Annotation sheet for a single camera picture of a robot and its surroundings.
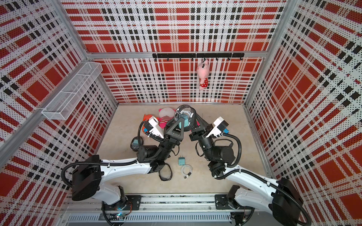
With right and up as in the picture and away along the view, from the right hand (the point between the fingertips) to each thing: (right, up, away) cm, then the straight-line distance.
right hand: (192, 114), depth 56 cm
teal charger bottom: (-6, -29, +32) cm, 43 cm away
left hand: (-2, -1, -4) cm, 4 cm away
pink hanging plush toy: (+8, +29, +35) cm, 46 cm away
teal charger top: (-38, -19, +39) cm, 58 cm away
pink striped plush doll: (-20, +1, +50) cm, 53 cm away
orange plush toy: (-35, -2, +54) cm, 65 cm away
